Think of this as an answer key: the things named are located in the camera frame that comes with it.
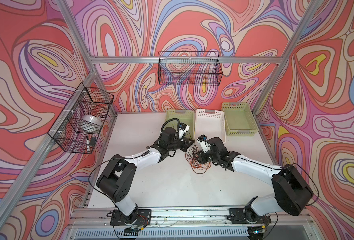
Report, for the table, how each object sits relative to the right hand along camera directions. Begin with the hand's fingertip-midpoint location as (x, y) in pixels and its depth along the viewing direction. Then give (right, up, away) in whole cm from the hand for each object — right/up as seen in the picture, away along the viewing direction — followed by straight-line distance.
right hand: (198, 156), depth 87 cm
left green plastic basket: (-6, +26, +27) cm, 38 cm away
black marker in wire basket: (-56, +10, -15) cm, 59 cm away
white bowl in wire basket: (-55, +21, -15) cm, 60 cm away
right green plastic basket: (+36, +23, +27) cm, 50 cm away
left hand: (-2, +10, -4) cm, 11 cm away
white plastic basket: (+14, +20, +28) cm, 37 cm away
